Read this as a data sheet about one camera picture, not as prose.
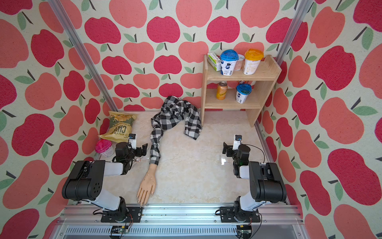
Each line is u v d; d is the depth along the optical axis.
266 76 0.81
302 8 0.70
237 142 0.82
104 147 0.89
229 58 0.75
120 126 1.01
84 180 0.47
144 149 0.90
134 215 0.74
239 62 0.80
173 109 1.08
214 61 0.83
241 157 0.72
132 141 0.83
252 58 0.74
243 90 0.90
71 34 0.78
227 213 0.74
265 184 0.47
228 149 0.84
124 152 0.75
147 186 0.81
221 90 0.93
